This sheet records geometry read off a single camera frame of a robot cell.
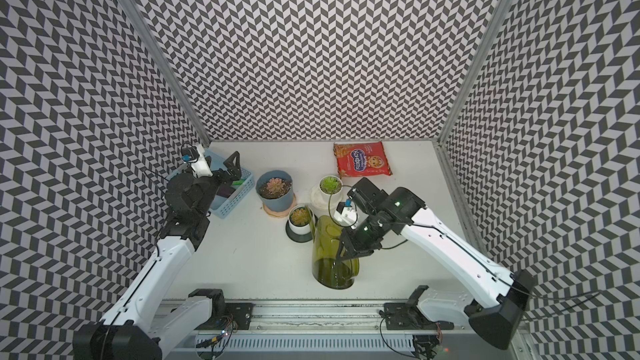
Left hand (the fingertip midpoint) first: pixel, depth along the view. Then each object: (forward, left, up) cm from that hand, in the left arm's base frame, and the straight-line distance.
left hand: (224, 157), depth 75 cm
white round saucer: (0, -28, -29) cm, 40 cm away
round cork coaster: (-5, -13, -27) cm, 30 cm away
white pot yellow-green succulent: (-10, -21, -21) cm, 32 cm away
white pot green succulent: (+3, -32, -19) cm, 38 cm away
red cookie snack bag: (+21, -46, -26) cm, 56 cm away
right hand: (-29, -36, -8) cm, 47 cm away
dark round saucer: (-14, -21, -29) cm, 38 cm away
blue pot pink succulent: (0, -12, -18) cm, 22 cm away
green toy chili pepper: (-9, -6, -1) cm, 11 cm away
